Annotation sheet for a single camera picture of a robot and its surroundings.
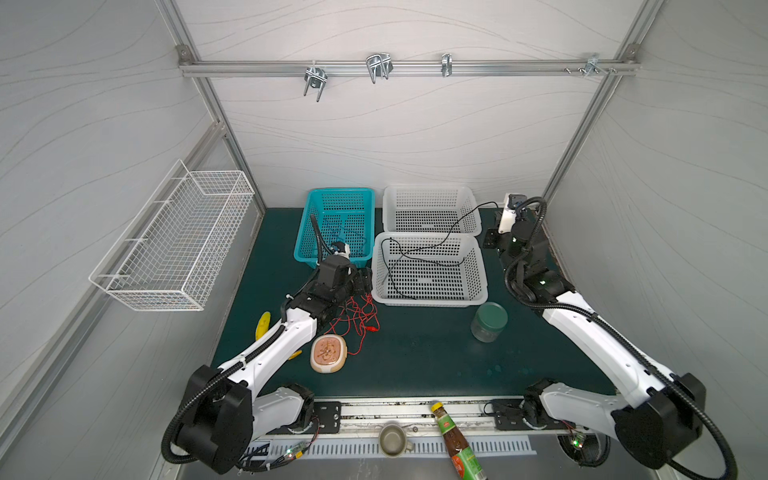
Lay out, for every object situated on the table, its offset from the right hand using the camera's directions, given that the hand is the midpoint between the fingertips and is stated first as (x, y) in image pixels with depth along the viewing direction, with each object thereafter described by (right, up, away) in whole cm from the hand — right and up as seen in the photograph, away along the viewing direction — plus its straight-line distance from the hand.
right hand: (505, 207), depth 74 cm
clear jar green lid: (-1, -30, +7) cm, 31 cm away
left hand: (-36, -17, +11) cm, 41 cm away
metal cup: (-28, -56, -4) cm, 63 cm away
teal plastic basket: (-48, +1, +45) cm, 66 cm away
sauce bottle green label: (-12, -57, -9) cm, 59 cm away
